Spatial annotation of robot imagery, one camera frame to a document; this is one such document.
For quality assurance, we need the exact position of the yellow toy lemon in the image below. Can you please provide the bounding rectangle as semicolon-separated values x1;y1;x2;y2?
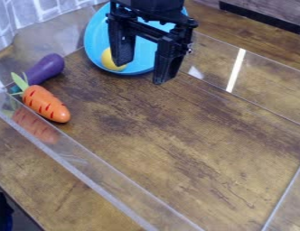
100;48;125;71

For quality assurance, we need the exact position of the blue round plastic tray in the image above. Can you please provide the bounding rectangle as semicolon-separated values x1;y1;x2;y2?
81;2;189;76

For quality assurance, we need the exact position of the orange toy carrot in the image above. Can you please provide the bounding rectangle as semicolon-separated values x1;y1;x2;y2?
10;72;69;123

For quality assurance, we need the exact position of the dark baseboard strip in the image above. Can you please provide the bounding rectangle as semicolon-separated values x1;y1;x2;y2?
218;1;300;34

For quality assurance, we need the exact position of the clear acrylic barrier wall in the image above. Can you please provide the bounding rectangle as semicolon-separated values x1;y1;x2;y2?
0;80;204;231

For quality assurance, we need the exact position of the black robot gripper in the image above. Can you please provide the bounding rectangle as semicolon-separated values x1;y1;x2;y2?
105;0;198;85

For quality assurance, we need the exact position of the purple toy eggplant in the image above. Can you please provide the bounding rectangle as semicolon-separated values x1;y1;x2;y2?
8;53;64;93

